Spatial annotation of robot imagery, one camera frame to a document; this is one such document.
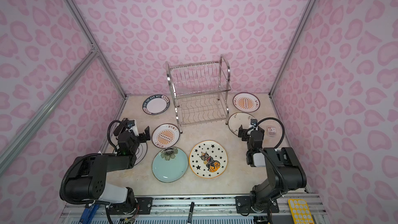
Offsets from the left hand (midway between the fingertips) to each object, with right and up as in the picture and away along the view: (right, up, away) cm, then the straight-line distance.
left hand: (141, 125), depth 91 cm
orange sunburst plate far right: (+68, +14, +23) cm, 73 cm away
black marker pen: (+31, -38, -19) cm, 53 cm away
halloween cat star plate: (+40, -19, -3) cm, 44 cm away
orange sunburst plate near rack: (+13, -7, +7) cm, 16 cm away
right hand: (+65, 0, +1) cm, 65 cm away
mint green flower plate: (+18, -20, -7) cm, 28 cm away
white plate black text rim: (+1, +12, +24) cm, 27 cm away
